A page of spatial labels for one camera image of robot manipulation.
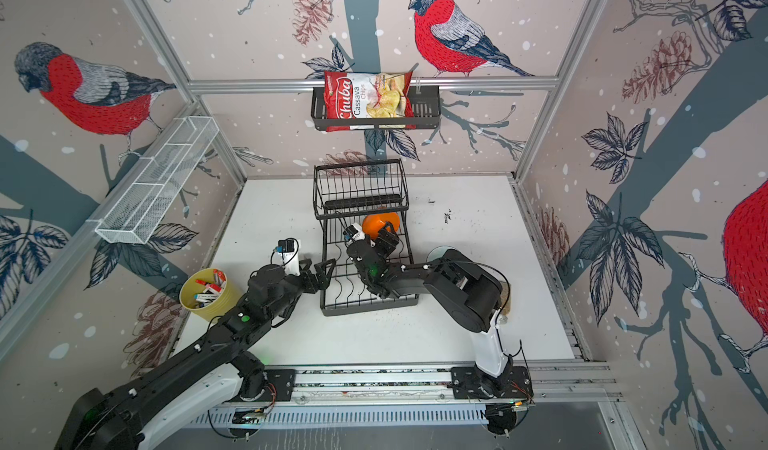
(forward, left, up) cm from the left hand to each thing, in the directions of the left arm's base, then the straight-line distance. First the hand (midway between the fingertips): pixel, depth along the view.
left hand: (322, 262), depth 78 cm
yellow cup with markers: (-6, +31, -7) cm, 33 cm away
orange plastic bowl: (+14, -13, -2) cm, 19 cm away
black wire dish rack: (+22, -4, +3) cm, 22 cm away
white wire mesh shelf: (+6, +44, +14) cm, 47 cm away
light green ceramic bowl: (+5, -33, -4) cm, 33 cm away
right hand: (+13, -16, -7) cm, 21 cm away
